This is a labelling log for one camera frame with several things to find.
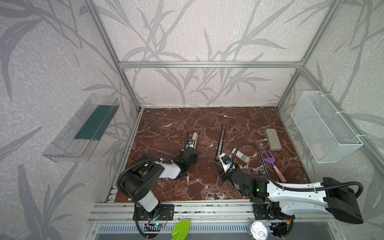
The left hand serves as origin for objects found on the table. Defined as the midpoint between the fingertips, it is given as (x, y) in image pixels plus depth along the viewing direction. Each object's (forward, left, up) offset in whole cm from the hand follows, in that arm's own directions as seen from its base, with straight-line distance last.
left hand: (194, 146), depth 95 cm
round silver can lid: (-43, -29, +4) cm, 52 cm away
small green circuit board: (-41, +16, -2) cm, 44 cm away
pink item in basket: (-11, -62, +19) cm, 66 cm away
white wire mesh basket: (-11, -58, +31) cm, 67 cm away
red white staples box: (-6, -31, -3) cm, 32 cm away
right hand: (-12, -13, +13) cm, 22 cm away
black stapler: (+4, -17, -2) cm, 18 cm away
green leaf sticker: (-43, +5, -2) cm, 44 cm away
